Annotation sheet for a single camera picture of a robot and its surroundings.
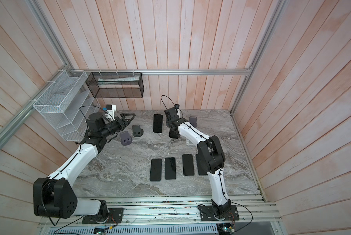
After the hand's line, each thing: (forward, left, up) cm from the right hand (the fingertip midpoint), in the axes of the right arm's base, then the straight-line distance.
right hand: (174, 119), depth 99 cm
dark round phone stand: (-4, +27, -8) cm, 28 cm away
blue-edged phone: (-32, +11, -13) cm, 37 cm away
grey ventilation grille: (-61, +5, -13) cm, 63 cm away
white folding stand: (-12, -11, -11) cm, 20 cm away
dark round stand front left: (-12, +33, -7) cm, 36 cm away
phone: (-29, -10, -15) cm, 34 cm away
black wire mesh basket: (+22, +42, +13) cm, 49 cm away
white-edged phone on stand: (+3, +12, -8) cm, 14 cm away
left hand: (-15, +21, +16) cm, 31 cm away
